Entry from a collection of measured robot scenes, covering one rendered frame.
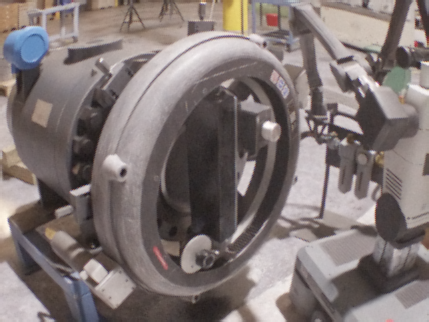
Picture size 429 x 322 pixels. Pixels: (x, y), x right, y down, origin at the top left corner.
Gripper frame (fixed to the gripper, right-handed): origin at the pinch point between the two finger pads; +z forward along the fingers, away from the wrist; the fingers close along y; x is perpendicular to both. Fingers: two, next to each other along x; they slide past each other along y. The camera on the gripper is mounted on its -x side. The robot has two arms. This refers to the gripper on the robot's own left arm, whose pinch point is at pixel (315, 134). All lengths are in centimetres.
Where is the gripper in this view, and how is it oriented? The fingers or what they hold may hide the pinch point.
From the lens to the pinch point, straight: 186.7
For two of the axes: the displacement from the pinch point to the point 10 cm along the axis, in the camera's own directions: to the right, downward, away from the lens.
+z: 0.0, 9.0, 4.4
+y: -3.4, -4.1, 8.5
